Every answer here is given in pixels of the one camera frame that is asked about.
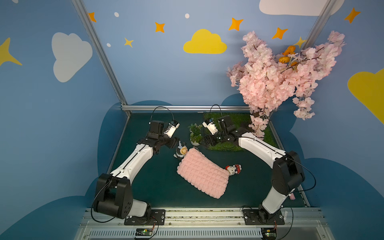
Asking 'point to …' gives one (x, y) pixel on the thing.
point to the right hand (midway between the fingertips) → (205, 137)
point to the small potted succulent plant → (195, 136)
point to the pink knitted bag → (203, 173)
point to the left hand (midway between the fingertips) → (173, 133)
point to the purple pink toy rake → (292, 196)
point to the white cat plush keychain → (233, 169)
